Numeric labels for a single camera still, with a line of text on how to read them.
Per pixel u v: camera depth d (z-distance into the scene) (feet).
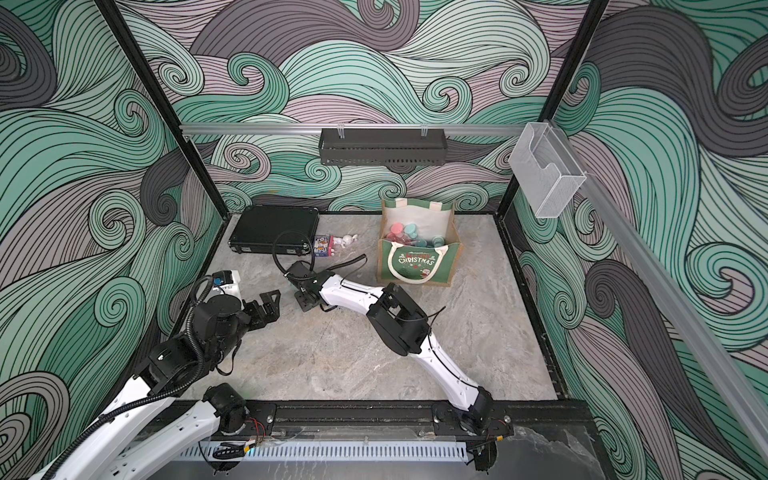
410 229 3.25
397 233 3.27
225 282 1.94
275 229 3.90
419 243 3.36
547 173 2.54
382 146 3.12
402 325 1.88
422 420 2.42
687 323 1.61
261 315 2.07
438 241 3.36
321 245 3.51
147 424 1.50
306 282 2.47
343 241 3.53
